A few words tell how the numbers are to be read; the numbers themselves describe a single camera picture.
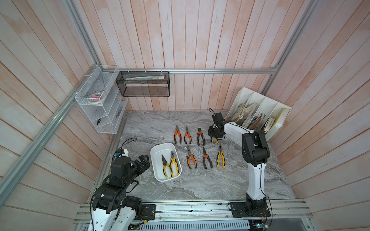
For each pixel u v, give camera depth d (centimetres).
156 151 94
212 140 101
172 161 90
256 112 93
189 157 93
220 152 95
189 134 105
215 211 75
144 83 102
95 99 73
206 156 93
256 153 57
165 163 90
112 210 43
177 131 106
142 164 62
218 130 80
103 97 74
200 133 105
